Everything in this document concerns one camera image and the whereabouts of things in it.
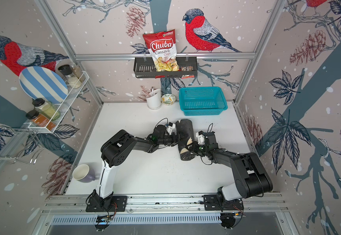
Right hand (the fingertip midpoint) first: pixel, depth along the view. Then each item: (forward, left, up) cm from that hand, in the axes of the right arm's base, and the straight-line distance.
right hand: (186, 146), depth 91 cm
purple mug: (-19, +59, +2) cm, 62 cm away
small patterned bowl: (+45, +15, -2) cm, 48 cm away
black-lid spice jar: (+23, +68, +33) cm, 79 cm away
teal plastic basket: (+45, -14, -3) cm, 48 cm away
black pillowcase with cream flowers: (+8, +1, +6) cm, 10 cm away
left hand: (+5, 0, +4) cm, 6 cm away
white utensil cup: (+34, +25, +5) cm, 43 cm away
